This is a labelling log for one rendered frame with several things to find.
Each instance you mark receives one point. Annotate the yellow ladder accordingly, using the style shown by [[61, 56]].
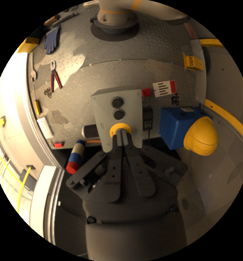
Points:
[[3, 163]]

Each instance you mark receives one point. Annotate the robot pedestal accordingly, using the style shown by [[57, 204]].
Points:
[[117, 28]]

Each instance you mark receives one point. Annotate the blue box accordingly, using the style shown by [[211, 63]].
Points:
[[172, 126]]

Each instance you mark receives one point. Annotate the small red block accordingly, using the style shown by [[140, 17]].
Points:
[[59, 145]]

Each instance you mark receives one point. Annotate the orange pencil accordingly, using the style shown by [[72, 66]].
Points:
[[93, 141]]

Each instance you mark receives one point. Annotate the pink block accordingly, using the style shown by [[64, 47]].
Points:
[[190, 30]]

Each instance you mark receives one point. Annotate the yellow warning block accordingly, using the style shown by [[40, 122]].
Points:
[[191, 62]]

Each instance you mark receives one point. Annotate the grey wrench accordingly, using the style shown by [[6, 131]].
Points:
[[33, 70]]

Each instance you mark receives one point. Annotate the grey control box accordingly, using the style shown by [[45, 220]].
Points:
[[102, 114]]

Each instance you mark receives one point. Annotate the dark wall box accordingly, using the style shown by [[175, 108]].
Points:
[[27, 180]]

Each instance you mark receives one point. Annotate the brown box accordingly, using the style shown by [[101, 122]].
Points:
[[51, 20]]

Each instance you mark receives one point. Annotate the dark round button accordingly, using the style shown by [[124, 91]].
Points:
[[117, 102], [118, 114]]

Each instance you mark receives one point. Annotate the white and red tag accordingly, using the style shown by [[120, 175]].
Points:
[[164, 88]]

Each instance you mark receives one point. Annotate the black and white flashlight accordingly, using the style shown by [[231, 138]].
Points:
[[90, 131]]

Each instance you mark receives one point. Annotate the yellow guard rail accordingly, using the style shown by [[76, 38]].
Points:
[[211, 42], [229, 118]]

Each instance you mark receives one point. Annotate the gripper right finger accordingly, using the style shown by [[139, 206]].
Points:
[[139, 173]]

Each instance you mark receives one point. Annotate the grey metal bar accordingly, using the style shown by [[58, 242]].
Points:
[[65, 18]]

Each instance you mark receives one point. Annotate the yellow hard hat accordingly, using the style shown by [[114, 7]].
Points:
[[203, 138]]

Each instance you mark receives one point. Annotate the black handheld radio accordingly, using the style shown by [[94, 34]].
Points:
[[147, 117]]

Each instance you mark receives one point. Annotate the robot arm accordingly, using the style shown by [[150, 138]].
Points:
[[115, 8]]

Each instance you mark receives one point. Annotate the black hook clip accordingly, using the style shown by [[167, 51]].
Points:
[[175, 100]]

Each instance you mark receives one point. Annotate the red blue white cylinder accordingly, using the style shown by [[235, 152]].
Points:
[[75, 157]]

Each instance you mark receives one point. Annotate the white notepad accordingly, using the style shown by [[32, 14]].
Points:
[[45, 127]]

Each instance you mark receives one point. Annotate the grey toe board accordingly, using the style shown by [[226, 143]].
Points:
[[198, 61]]

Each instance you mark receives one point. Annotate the red padlock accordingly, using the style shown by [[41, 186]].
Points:
[[146, 92]]

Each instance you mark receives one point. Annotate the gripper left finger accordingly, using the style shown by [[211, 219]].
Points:
[[113, 175]]

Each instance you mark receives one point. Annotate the blue work glove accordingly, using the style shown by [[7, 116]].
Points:
[[51, 39]]

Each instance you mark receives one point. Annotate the yellow box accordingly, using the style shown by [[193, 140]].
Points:
[[27, 45]]

